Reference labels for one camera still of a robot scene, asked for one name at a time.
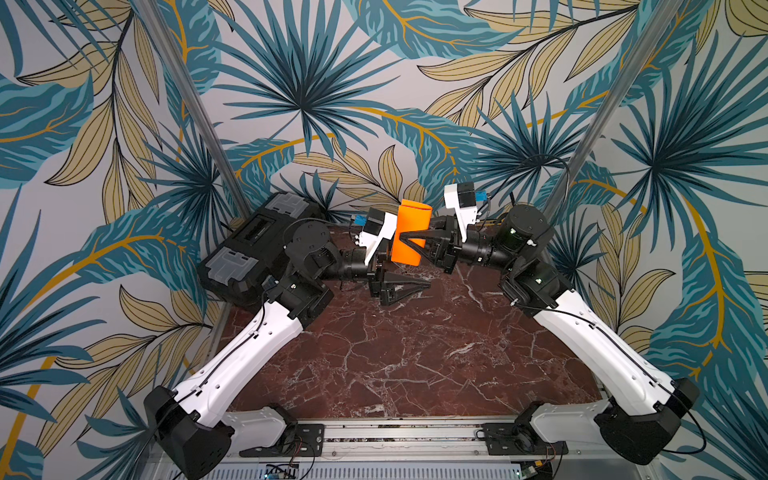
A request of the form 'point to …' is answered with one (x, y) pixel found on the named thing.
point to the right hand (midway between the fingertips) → (402, 232)
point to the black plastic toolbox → (237, 268)
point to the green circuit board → (281, 471)
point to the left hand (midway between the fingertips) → (426, 272)
